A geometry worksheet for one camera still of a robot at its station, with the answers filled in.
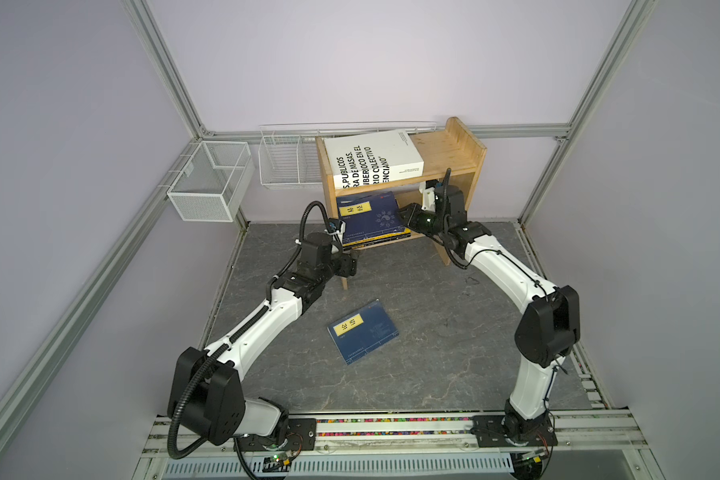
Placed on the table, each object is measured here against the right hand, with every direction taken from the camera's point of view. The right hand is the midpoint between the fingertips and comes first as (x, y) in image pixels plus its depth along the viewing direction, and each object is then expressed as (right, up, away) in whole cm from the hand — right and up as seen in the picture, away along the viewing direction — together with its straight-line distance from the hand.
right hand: (395, 214), depth 84 cm
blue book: (-9, -35, +6) cm, 37 cm away
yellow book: (+4, -5, +2) cm, 7 cm away
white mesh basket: (-61, +13, +17) cm, 65 cm away
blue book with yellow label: (-7, -1, +1) cm, 7 cm away
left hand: (-13, -11, -2) cm, 17 cm away
